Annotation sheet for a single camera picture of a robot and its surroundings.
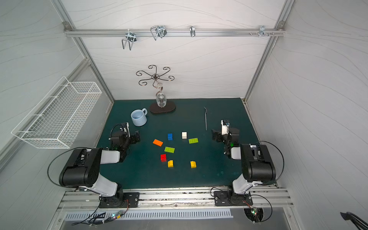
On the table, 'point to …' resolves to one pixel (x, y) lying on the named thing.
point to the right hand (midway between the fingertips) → (220, 128)
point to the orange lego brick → (157, 142)
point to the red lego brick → (163, 157)
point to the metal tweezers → (205, 115)
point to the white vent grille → (148, 215)
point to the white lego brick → (184, 135)
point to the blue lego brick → (170, 136)
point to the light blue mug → (139, 117)
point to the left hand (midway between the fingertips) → (132, 131)
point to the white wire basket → (55, 121)
